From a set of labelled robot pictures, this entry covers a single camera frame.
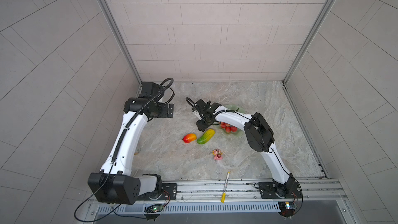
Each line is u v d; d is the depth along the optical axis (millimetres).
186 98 790
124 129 427
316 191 727
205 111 722
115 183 359
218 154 790
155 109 498
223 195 699
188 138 846
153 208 671
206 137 850
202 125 845
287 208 679
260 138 545
